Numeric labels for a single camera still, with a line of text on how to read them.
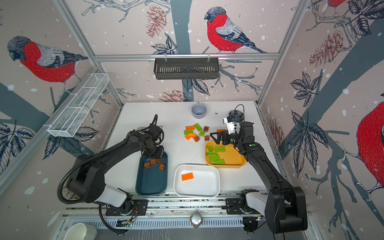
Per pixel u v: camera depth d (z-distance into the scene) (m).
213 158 0.90
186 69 1.07
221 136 0.73
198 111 1.13
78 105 0.78
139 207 0.73
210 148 0.93
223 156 0.92
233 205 0.74
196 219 0.61
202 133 1.03
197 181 0.81
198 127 1.06
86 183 0.43
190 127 1.06
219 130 1.04
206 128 1.04
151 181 0.82
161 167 0.85
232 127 0.73
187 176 0.83
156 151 0.76
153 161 0.87
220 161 0.88
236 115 1.08
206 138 0.98
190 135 1.01
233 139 0.71
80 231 0.63
